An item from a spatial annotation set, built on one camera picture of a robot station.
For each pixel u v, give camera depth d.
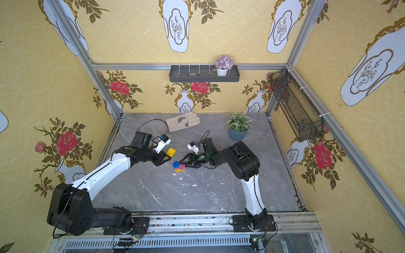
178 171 0.90
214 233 0.73
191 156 0.86
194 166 0.92
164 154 0.76
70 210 0.41
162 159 0.75
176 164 0.86
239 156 0.61
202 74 0.92
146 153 0.71
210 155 0.83
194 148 0.92
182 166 0.89
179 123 1.15
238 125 0.95
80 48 0.84
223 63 0.82
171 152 0.83
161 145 0.76
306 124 0.85
